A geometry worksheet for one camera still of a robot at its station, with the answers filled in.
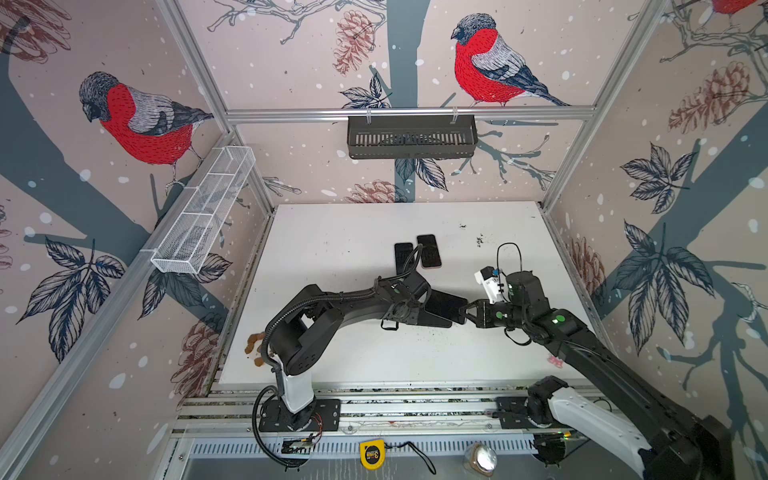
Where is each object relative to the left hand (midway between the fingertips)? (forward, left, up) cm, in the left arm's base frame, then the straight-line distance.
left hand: (410, 315), depth 90 cm
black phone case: (0, -10, +6) cm, 12 cm away
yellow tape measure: (-34, +10, +1) cm, 36 cm away
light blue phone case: (+23, +2, +1) cm, 23 cm away
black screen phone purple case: (+23, +2, +1) cm, 23 cm away
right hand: (-5, -12, +13) cm, 18 cm away
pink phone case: (+26, -9, -3) cm, 28 cm away
